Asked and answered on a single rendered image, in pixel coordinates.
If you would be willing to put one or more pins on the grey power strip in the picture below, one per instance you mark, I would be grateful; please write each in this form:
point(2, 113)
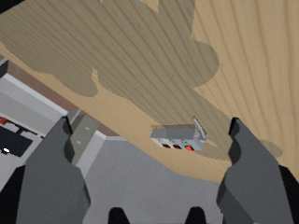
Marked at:
point(187, 138)

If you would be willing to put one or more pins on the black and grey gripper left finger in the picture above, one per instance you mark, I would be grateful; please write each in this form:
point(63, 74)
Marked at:
point(47, 188)

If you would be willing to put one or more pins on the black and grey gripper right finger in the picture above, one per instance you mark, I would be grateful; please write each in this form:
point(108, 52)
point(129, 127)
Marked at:
point(256, 189)

